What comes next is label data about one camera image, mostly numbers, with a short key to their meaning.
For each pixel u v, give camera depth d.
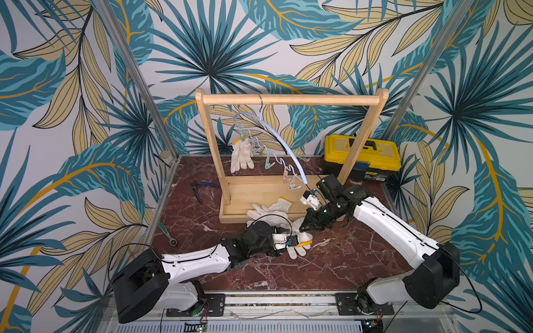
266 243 0.62
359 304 0.67
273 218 0.90
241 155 0.92
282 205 0.97
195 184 1.07
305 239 0.71
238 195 1.03
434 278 0.40
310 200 0.73
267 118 1.06
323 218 0.66
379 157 0.99
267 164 0.74
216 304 0.73
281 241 0.65
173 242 0.87
